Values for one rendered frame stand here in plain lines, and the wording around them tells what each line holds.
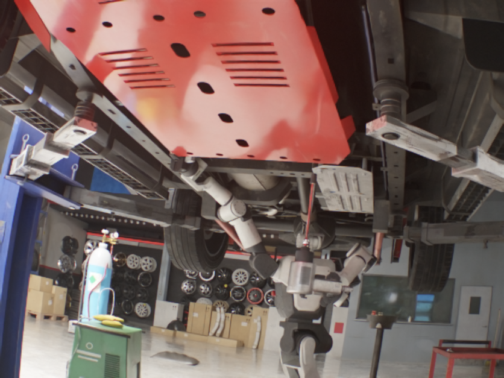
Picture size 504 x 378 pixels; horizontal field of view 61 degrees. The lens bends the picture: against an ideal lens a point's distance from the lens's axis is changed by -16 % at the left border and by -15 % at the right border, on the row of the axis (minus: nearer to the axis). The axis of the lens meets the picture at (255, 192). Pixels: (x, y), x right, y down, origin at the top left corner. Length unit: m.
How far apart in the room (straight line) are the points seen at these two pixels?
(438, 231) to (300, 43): 1.60
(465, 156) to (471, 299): 11.05
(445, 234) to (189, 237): 1.65
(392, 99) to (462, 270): 11.17
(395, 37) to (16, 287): 2.47
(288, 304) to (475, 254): 10.37
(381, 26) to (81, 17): 0.73
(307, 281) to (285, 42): 0.88
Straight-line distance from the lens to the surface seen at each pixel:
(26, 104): 1.91
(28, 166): 2.21
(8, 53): 1.63
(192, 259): 3.35
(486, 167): 1.48
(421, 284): 3.18
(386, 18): 1.15
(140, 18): 1.18
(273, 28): 1.13
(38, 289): 10.13
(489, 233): 2.48
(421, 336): 12.15
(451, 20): 1.20
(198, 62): 1.32
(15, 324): 2.96
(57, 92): 2.02
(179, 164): 2.09
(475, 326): 12.43
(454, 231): 2.53
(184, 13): 1.13
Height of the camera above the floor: 1.02
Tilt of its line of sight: 14 degrees up
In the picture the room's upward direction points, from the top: 8 degrees clockwise
